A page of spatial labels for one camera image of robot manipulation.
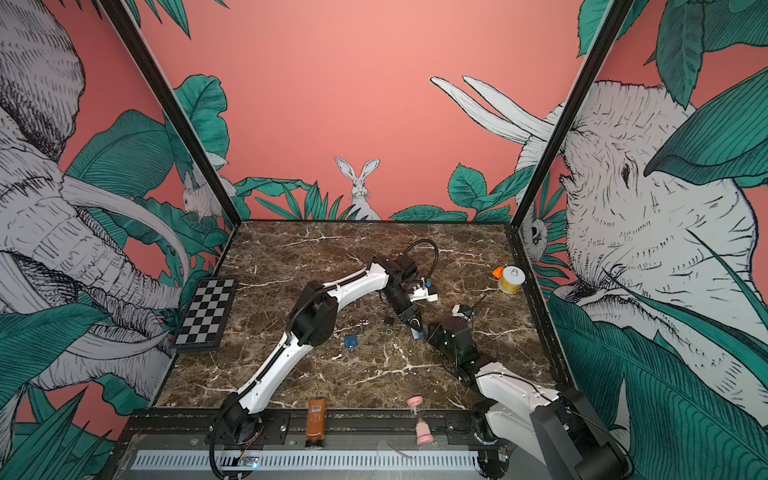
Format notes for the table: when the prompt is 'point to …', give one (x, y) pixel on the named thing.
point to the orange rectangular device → (315, 419)
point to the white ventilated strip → (373, 460)
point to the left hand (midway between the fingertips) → (421, 324)
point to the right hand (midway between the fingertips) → (426, 322)
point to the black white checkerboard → (205, 320)
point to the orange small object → (498, 272)
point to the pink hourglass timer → (422, 429)
